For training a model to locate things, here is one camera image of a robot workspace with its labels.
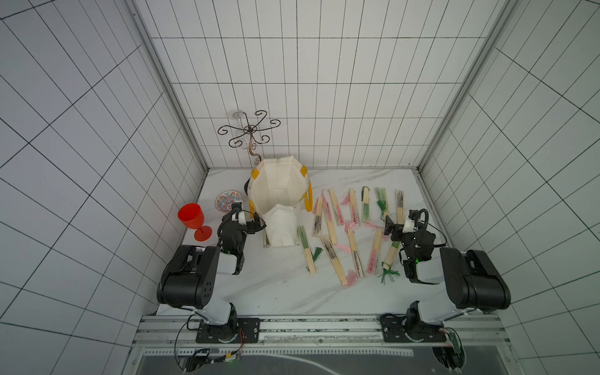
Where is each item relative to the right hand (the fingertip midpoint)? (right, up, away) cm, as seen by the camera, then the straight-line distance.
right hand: (403, 214), depth 91 cm
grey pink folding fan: (+4, +2, +13) cm, 14 cm away
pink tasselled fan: (-28, -7, +7) cm, 30 cm away
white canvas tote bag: (-53, +11, +15) cm, 56 cm away
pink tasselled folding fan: (-17, +5, +16) cm, 24 cm away
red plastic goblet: (-81, 0, -8) cm, 81 cm away
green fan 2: (-7, -17, -3) cm, 18 cm away
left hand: (-64, +1, +3) cm, 64 cm away
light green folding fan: (-11, +5, +16) cm, 20 cm away
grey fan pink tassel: (-24, -23, -8) cm, 34 cm away
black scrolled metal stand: (-62, +34, +1) cm, 70 cm away
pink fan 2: (-12, -16, -1) cm, 20 cm away
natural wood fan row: (-20, -6, +7) cm, 22 cm away
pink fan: (-25, +1, +13) cm, 28 cm away
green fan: (-37, -16, -3) cm, 41 cm away
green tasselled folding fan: (-3, +4, +15) cm, 16 cm away
